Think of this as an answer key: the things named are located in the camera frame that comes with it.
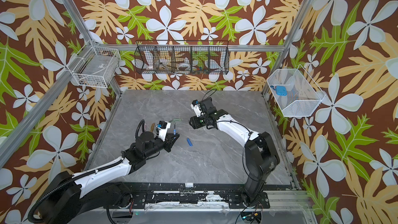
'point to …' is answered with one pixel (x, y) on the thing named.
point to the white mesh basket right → (297, 94)
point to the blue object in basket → (280, 90)
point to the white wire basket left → (96, 67)
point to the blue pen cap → (190, 143)
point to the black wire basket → (182, 57)
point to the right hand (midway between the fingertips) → (191, 121)
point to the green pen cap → (178, 120)
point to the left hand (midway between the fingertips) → (177, 133)
